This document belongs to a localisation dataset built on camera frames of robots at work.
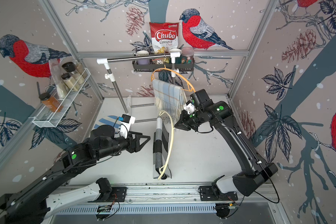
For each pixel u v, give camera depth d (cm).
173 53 72
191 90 70
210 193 73
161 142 74
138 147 53
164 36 78
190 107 64
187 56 86
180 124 56
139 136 53
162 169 63
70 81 76
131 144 51
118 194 73
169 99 88
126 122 53
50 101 66
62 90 71
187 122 57
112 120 107
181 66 88
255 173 38
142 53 86
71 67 79
